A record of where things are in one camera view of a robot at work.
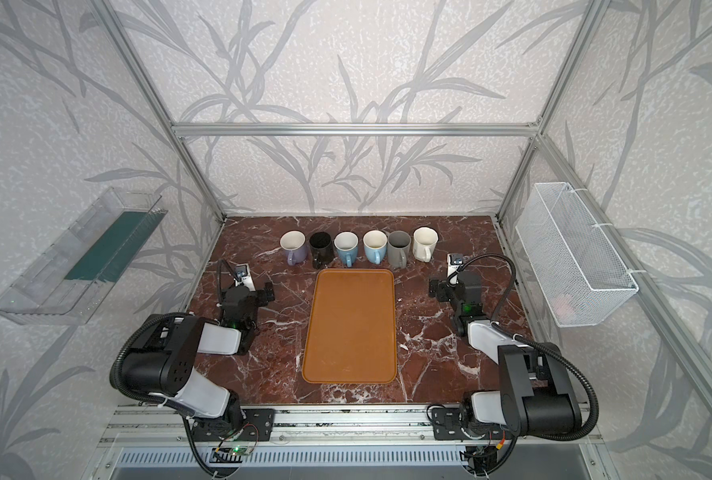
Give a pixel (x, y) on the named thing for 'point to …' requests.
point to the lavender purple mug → (294, 242)
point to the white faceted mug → (424, 242)
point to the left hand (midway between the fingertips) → (254, 269)
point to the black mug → (321, 249)
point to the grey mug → (399, 243)
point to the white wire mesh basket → (576, 276)
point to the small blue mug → (346, 243)
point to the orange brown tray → (351, 329)
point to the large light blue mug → (375, 244)
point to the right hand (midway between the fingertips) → (449, 265)
